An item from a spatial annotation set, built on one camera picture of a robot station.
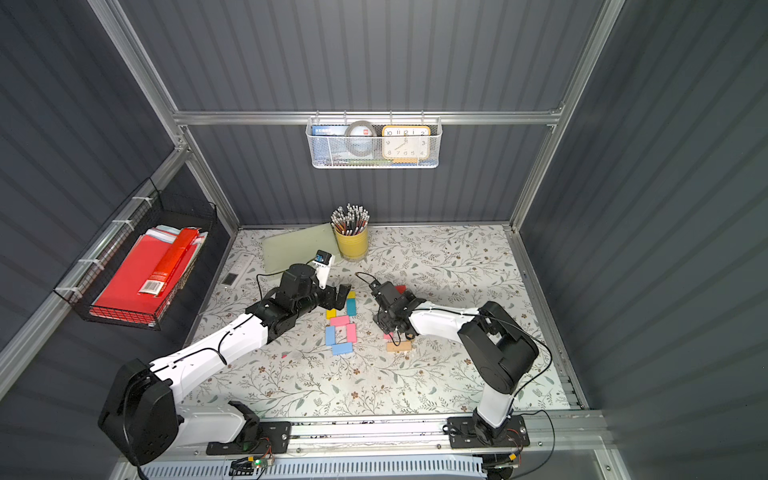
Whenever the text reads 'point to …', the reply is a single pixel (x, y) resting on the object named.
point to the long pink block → (387, 336)
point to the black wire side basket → (143, 212)
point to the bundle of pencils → (350, 220)
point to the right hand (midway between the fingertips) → (395, 308)
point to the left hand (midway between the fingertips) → (338, 282)
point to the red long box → (173, 258)
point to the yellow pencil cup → (355, 247)
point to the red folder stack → (140, 287)
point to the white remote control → (235, 272)
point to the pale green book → (283, 250)
